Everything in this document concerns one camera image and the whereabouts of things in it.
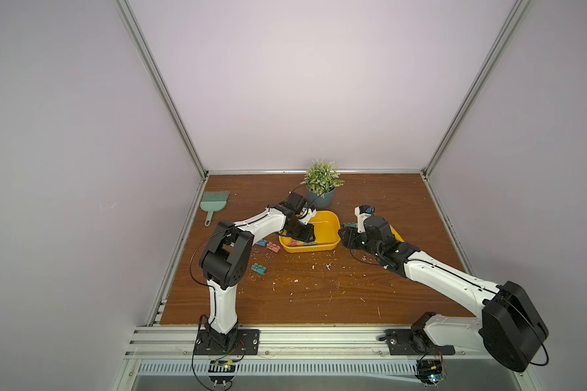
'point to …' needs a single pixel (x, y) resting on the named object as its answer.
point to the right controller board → (430, 371)
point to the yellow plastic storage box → (327, 233)
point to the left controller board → (222, 372)
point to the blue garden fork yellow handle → (396, 233)
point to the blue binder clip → (262, 243)
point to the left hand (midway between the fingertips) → (316, 237)
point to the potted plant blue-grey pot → (321, 178)
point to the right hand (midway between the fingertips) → (343, 227)
